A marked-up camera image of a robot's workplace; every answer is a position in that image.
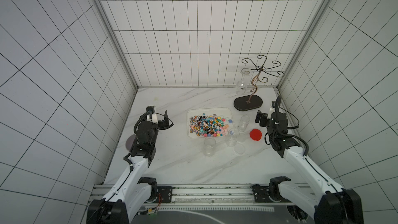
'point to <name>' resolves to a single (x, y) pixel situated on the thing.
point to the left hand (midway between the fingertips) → (157, 112)
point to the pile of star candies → (214, 125)
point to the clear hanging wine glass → (241, 87)
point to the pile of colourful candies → (198, 124)
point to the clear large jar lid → (239, 149)
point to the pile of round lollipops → (210, 125)
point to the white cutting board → (227, 112)
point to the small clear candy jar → (244, 123)
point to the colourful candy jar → (232, 137)
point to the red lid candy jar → (209, 147)
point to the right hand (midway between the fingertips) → (270, 110)
